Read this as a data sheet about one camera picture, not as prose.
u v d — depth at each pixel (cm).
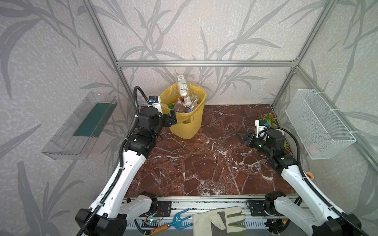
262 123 69
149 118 49
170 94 94
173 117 64
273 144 57
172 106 88
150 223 72
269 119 90
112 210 37
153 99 58
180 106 85
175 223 70
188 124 85
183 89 85
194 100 89
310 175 74
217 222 69
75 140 63
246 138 68
